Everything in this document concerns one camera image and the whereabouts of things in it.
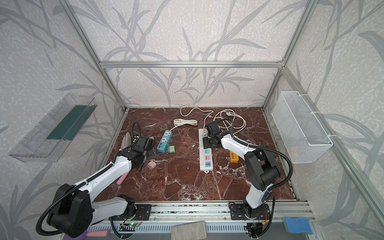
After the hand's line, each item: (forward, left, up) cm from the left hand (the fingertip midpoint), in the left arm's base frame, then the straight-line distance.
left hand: (149, 148), depth 88 cm
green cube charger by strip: (+3, -11, -7) cm, 14 cm away
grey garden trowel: (+9, +20, -8) cm, 23 cm away
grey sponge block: (-39, -27, -4) cm, 48 cm away
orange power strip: (-3, -51, -6) cm, 51 cm away
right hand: (+8, -35, -2) cm, 36 cm away
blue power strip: (+7, -7, -6) cm, 11 cm away
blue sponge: (-37, -76, -4) cm, 84 cm away
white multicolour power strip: (-4, -34, -6) cm, 34 cm away
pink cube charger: (-8, -1, -7) cm, 10 cm away
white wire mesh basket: (-8, -72, +28) cm, 78 cm away
